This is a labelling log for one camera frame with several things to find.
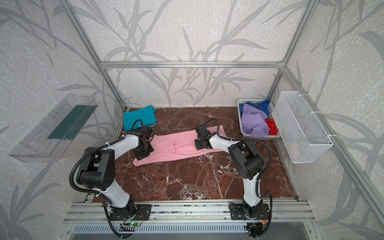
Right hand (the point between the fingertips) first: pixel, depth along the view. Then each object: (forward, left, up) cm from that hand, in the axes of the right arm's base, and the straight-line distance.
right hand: (199, 139), depth 99 cm
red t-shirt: (+7, -48, +8) cm, 49 cm away
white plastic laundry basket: (-2, -45, +6) cm, 45 cm away
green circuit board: (-47, +30, -1) cm, 56 cm away
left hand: (-8, +31, +1) cm, 32 cm away
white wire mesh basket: (-18, -44, +32) cm, 58 cm away
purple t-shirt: (+4, -34, +14) cm, 37 cm away
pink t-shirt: (-4, +20, -1) cm, 20 cm away
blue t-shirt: (+27, -48, +5) cm, 56 cm away
